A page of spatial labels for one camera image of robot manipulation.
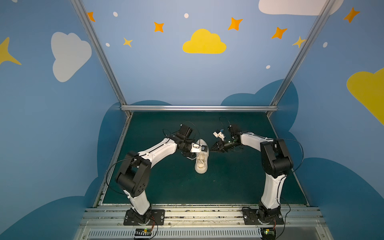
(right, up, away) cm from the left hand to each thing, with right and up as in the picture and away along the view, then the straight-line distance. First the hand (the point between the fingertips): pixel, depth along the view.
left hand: (194, 146), depth 91 cm
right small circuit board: (+37, -41, -18) cm, 58 cm away
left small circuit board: (-26, -41, -18) cm, 52 cm away
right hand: (+11, -2, +1) cm, 11 cm away
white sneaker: (+4, -8, -8) cm, 12 cm away
